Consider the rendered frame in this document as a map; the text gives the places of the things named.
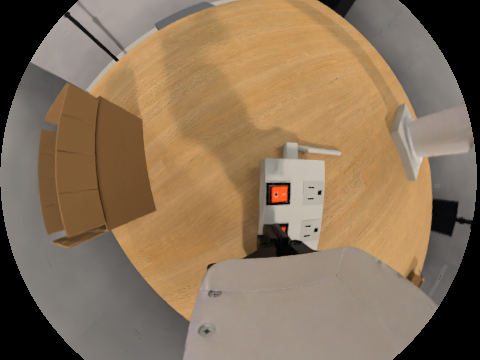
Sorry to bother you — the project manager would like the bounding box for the white power strip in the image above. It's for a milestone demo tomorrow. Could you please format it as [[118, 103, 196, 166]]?
[[258, 142, 341, 250]]

